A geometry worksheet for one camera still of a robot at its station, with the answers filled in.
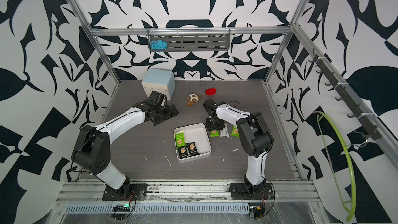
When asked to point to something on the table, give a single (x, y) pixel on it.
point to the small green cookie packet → (235, 132)
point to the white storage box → (197, 133)
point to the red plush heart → (211, 91)
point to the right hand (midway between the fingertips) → (211, 126)
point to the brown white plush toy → (193, 98)
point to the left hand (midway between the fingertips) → (171, 112)
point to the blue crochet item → (159, 44)
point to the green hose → (352, 215)
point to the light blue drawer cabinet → (160, 81)
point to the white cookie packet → (224, 132)
